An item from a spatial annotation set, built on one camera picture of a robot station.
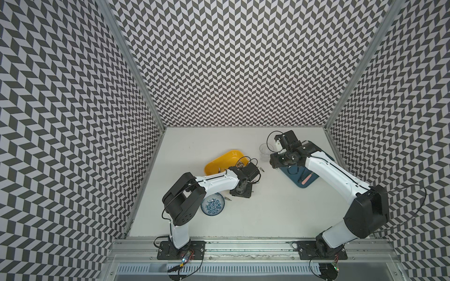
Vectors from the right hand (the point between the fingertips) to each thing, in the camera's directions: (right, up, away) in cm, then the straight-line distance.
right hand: (276, 163), depth 84 cm
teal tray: (+16, -8, +9) cm, 20 cm away
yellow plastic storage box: (-23, +1, +9) cm, 25 cm away
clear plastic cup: (-8, +7, -14) cm, 18 cm away
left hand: (-16, -16, +4) cm, 23 cm away
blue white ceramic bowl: (-31, -20, 0) cm, 37 cm away
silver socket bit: (-24, -18, +3) cm, 30 cm away
